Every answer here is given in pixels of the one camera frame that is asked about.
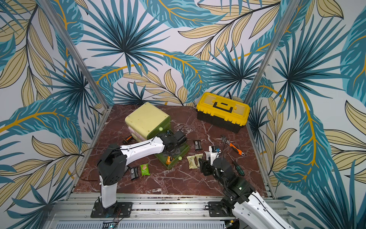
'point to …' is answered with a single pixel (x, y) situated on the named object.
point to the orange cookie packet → (168, 161)
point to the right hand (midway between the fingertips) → (204, 158)
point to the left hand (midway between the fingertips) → (174, 153)
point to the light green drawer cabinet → (147, 121)
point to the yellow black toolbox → (222, 112)
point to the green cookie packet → (145, 170)
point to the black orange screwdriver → (127, 140)
